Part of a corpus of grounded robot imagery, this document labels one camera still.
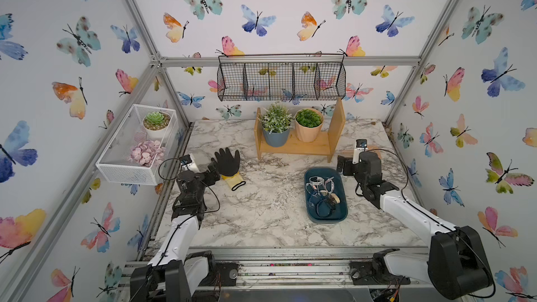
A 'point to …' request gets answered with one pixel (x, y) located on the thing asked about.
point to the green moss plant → (308, 118)
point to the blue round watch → (314, 200)
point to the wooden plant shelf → (324, 145)
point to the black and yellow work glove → (228, 167)
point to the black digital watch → (325, 207)
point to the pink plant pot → (308, 134)
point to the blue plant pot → (276, 139)
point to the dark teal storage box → (340, 213)
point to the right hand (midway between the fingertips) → (352, 154)
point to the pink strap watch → (330, 179)
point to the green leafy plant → (276, 119)
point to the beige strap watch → (333, 199)
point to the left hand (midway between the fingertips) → (207, 163)
